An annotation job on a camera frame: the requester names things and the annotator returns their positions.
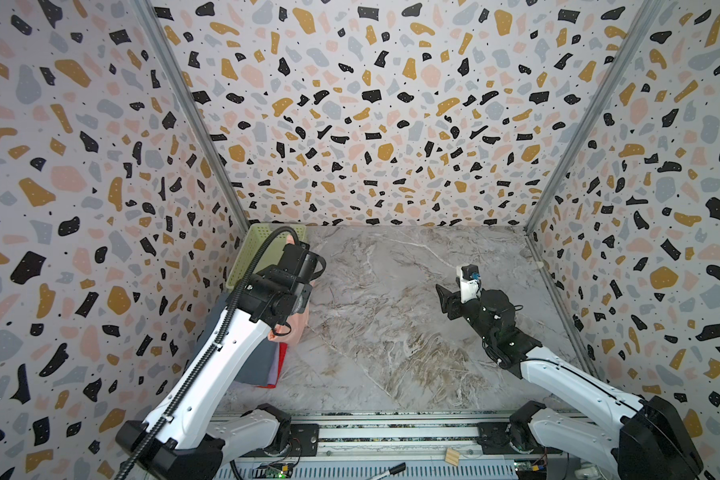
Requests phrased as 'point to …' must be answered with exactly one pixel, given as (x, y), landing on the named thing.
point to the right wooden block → (452, 456)
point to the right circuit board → (531, 469)
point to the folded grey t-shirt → (259, 370)
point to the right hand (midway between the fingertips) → (445, 277)
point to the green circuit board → (274, 471)
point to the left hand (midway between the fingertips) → (286, 283)
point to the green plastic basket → (253, 240)
